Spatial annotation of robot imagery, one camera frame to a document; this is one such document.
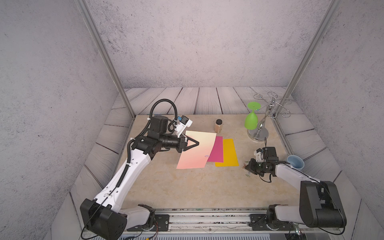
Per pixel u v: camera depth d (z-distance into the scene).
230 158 0.97
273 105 0.89
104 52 0.85
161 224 0.73
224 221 0.75
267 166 0.67
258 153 0.85
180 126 0.61
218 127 1.05
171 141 0.60
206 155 0.72
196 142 0.66
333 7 0.71
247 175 0.89
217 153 1.01
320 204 0.42
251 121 0.96
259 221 0.72
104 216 0.37
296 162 0.90
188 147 0.64
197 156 0.67
